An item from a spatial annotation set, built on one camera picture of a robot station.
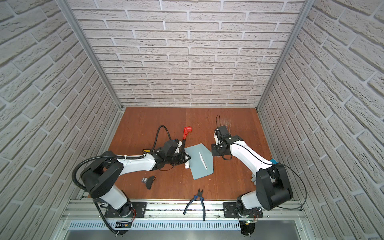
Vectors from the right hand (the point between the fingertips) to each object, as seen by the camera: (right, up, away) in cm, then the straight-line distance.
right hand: (216, 150), depth 87 cm
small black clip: (-39, -17, -6) cm, 42 cm away
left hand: (-15, -4, 0) cm, 15 cm away
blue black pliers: (-9, -24, -11) cm, 28 cm away
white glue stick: (-17, -8, -4) cm, 19 cm away
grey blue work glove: (+21, -15, -4) cm, 26 cm away
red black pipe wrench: (-19, +12, +16) cm, 28 cm away
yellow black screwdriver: (-44, -2, +8) cm, 45 cm away
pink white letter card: (-8, -7, +3) cm, 11 cm away
